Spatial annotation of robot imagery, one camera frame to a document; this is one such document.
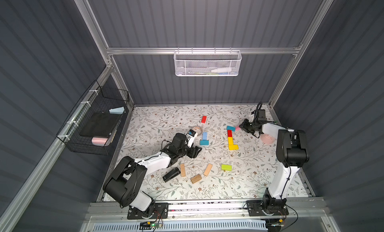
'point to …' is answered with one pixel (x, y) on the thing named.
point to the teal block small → (232, 128)
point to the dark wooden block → (196, 178)
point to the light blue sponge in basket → (118, 110)
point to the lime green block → (226, 167)
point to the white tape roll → (197, 129)
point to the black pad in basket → (100, 124)
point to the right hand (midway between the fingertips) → (240, 125)
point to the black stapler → (171, 175)
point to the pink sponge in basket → (99, 141)
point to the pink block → (237, 128)
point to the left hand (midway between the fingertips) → (199, 147)
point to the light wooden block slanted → (208, 169)
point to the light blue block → (204, 136)
